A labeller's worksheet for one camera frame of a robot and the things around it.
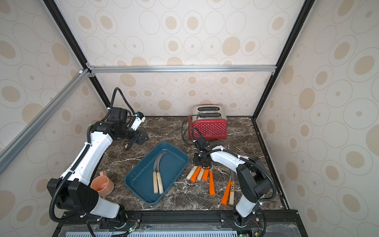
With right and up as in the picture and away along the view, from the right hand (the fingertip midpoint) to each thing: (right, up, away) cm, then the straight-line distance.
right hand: (201, 162), depth 90 cm
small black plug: (-49, +10, +11) cm, 52 cm away
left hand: (-32, +19, -11) cm, 38 cm away
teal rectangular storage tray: (-37, -10, -3) cm, 39 cm away
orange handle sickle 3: (+5, -11, -5) cm, 13 cm away
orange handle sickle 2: (+2, -7, -3) cm, 8 cm away
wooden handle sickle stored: (-26, -8, -4) cm, 27 cm away
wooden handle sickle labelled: (+17, -13, -8) cm, 23 cm away
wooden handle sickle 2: (-1, -7, -3) cm, 8 cm away
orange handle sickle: (-4, -7, -3) cm, 9 cm away
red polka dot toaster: (+5, +25, +4) cm, 26 cm away
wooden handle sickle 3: (-27, -10, -7) cm, 29 cm away
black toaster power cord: (-5, +20, +8) cm, 22 cm away
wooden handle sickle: (-6, -5, -3) cm, 9 cm away
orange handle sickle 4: (+12, -17, -10) cm, 23 cm away
